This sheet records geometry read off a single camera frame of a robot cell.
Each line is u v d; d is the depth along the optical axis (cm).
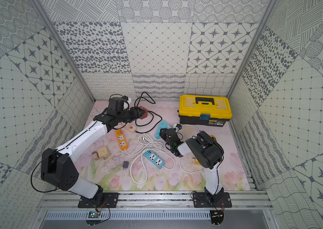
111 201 73
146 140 95
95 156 86
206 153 52
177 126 92
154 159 86
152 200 76
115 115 64
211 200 65
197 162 55
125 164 87
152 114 110
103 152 86
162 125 103
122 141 94
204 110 93
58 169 42
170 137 76
